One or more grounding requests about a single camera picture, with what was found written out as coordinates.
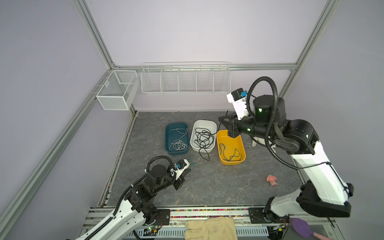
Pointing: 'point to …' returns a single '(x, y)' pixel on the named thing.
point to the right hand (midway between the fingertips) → (219, 119)
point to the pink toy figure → (272, 179)
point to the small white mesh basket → (118, 93)
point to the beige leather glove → (211, 228)
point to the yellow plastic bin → (231, 150)
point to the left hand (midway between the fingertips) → (188, 171)
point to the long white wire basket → (208, 77)
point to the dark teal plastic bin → (177, 138)
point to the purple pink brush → (302, 228)
